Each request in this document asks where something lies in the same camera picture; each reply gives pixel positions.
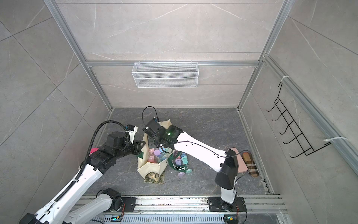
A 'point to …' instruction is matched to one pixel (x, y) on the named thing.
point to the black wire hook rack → (304, 143)
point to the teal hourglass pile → (184, 158)
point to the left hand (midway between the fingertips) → (146, 141)
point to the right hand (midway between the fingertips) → (154, 141)
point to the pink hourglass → (151, 158)
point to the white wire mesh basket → (165, 75)
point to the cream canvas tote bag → (144, 166)
